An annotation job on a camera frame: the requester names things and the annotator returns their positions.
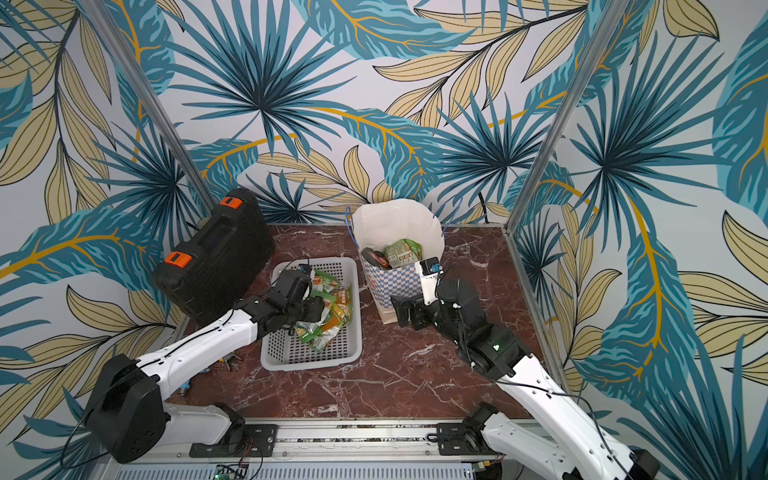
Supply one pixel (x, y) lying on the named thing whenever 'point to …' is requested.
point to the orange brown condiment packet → (343, 307)
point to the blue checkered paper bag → (394, 234)
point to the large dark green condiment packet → (376, 258)
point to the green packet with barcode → (317, 334)
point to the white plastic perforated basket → (285, 350)
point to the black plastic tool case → (229, 257)
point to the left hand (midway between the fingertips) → (316, 308)
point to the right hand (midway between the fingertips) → (410, 291)
